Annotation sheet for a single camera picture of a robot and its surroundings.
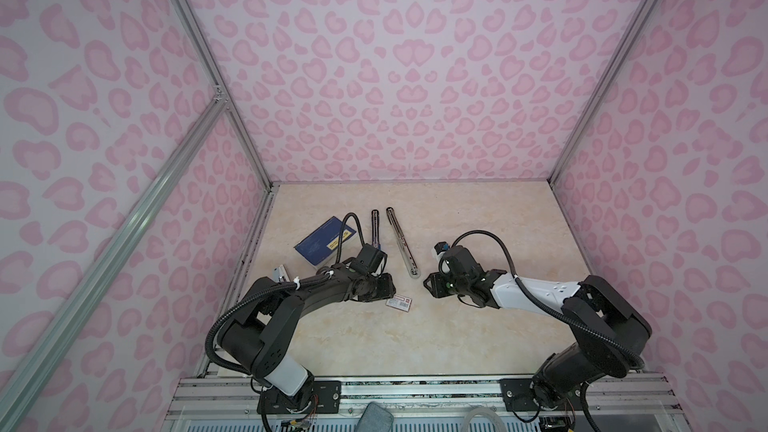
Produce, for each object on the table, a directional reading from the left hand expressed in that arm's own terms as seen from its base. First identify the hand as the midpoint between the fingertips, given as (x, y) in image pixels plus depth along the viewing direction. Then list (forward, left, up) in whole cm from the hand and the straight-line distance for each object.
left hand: (395, 288), depth 89 cm
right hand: (0, -10, +2) cm, 10 cm away
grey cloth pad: (-32, +5, +1) cm, 32 cm away
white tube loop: (-30, -20, -2) cm, 37 cm away
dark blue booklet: (+19, +24, -2) cm, 31 cm away
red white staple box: (-4, -1, -1) cm, 4 cm away
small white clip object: (+5, +35, 0) cm, 36 cm away
